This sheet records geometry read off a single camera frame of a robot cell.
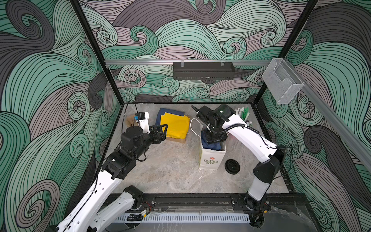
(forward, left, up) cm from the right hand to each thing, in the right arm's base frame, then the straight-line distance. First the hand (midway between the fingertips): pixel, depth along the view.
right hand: (212, 142), depth 74 cm
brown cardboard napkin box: (+11, +21, -18) cm, 30 cm away
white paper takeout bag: (-7, +1, -6) cm, 9 cm away
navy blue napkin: (-3, -1, +2) cm, 4 cm away
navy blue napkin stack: (+33, +32, -14) cm, 48 cm away
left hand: (+2, +25, +13) cm, 28 cm away
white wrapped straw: (+23, -20, -2) cm, 30 cm away
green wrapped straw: (+22, -24, -3) cm, 33 cm away
